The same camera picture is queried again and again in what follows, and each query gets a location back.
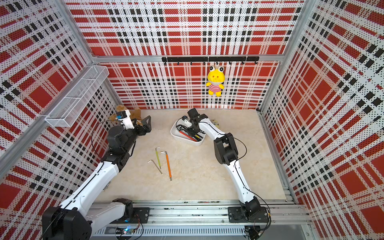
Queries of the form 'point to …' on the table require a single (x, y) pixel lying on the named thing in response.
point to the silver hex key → (155, 164)
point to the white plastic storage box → (177, 136)
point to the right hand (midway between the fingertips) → (194, 130)
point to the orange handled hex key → (169, 171)
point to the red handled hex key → (189, 136)
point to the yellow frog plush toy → (216, 76)
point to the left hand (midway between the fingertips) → (145, 117)
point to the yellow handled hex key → (197, 136)
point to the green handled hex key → (158, 157)
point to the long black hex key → (196, 138)
